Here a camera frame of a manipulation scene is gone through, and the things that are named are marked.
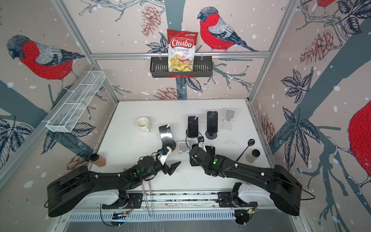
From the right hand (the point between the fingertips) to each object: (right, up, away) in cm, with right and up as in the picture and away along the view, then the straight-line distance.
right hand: (193, 156), depth 82 cm
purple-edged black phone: (0, +16, +12) cm, 20 cm away
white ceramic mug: (-34, +17, +15) cm, 41 cm away
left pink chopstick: (-27, -16, -7) cm, 32 cm away
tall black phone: (+13, +19, +10) cm, 25 cm away
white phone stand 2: (+27, +24, +19) cm, 41 cm away
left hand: (-10, 0, -4) cm, 11 cm away
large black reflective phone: (-16, +11, +5) cm, 20 cm away
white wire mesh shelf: (-64, +23, -11) cm, 69 cm away
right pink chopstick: (-22, -22, -11) cm, 33 cm away
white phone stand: (-8, +1, +5) cm, 10 cm away
